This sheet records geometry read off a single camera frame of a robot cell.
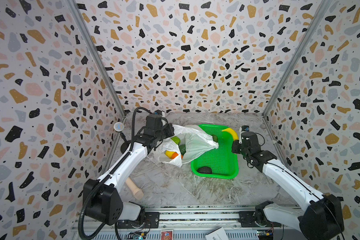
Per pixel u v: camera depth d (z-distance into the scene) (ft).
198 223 2.40
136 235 2.30
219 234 2.18
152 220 2.41
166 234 2.26
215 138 3.32
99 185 1.31
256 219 2.30
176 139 3.20
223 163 3.06
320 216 1.31
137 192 2.58
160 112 2.40
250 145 2.05
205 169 2.86
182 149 3.10
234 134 2.72
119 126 2.55
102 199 1.31
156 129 2.03
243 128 2.45
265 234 2.35
